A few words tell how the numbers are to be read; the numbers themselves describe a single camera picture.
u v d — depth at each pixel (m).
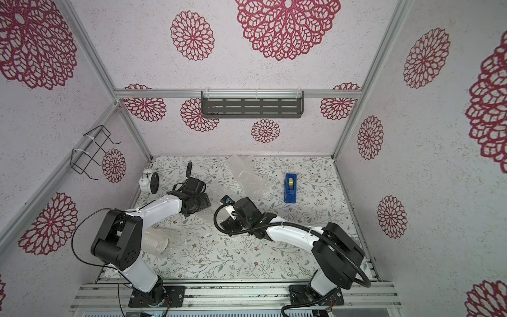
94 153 0.78
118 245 0.46
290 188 1.00
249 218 0.64
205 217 0.88
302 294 0.74
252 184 0.98
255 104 0.93
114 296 0.75
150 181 0.96
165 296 0.73
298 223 0.52
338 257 0.43
